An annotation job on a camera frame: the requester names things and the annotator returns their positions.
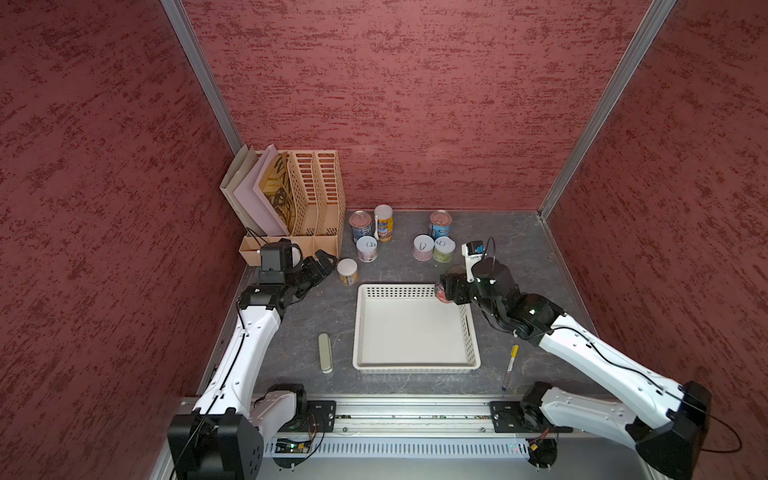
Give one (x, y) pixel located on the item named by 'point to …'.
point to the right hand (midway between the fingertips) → (453, 281)
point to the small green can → (444, 248)
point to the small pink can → (423, 247)
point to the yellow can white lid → (347, 269)
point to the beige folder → (230, 183)
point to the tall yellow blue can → (383, 223)
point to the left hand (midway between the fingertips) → (327, 273)
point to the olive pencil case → (325, 353)
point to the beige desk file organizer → (320, 218)
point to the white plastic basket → (403, 329)
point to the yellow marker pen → (514, 354)
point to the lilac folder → (251, 197)
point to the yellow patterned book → (275, 190)
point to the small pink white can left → (367, 249)
